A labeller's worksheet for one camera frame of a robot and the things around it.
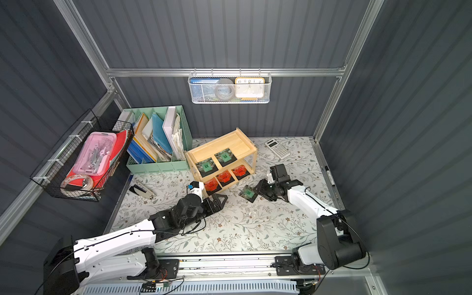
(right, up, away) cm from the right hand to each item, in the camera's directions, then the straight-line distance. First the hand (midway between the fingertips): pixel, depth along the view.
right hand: (260, 189), depth 87 cm
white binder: (-46, +31, +4) cm, 56 cm away
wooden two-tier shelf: (-8, +20, 0) cm, 21 cm away
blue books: (-64, +18, +9) cm, 67 cm away
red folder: (-71, +7, -20) cm, 74 cm away
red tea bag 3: (-10, +7, +14) cm, 19 cm away
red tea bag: (-24, 0, +7) cm, 25 cm away
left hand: (-17, -2, -13) cm, 22 cm away
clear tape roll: (-66, +5, -21) cm, 69 cm away
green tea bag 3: (-5, -4, +9) cm, 11 cm away
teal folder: (-52, +28, +6) cm, 59 cm away
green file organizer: (-63, +10, +12) cm, 65 cm away
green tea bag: (-25, +11, -7) cm, 28 cm away
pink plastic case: (-67, +16, -15) cm, 71 cm away
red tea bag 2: (-18, +4, +11) cm, 22 cm away
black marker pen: (+43, +4, +20) cm, 48 cm away
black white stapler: (-62, -2, +7) cm, 62 cm away
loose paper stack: (-41, +27, +2) cm, 49 cm away
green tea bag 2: (-17, +16, -3) cm, 23 cm away
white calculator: (+15, +20, +27) cm, 37 cm away
